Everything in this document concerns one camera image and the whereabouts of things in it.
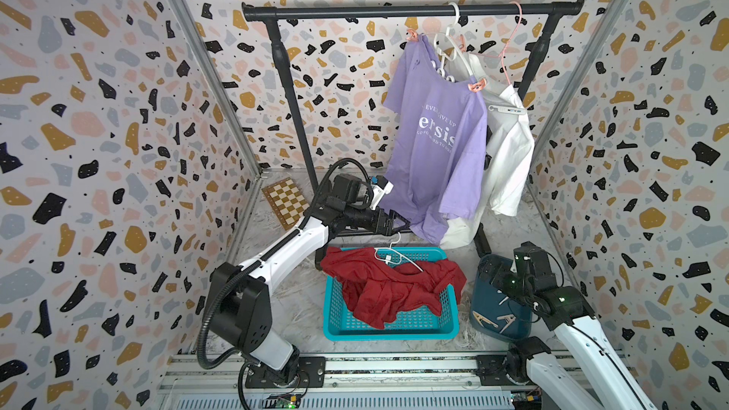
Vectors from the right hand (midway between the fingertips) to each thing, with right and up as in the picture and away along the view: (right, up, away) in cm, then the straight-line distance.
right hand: (492, 272), depth 79 cm
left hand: (-25, +15, -1) cm, 29 cm away
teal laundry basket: (-42, -15, +3) cm, 45 cm away
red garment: (-32, -5, 0) cm, 32 cm away
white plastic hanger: (-28, +4, +5) cm, 29 cm away
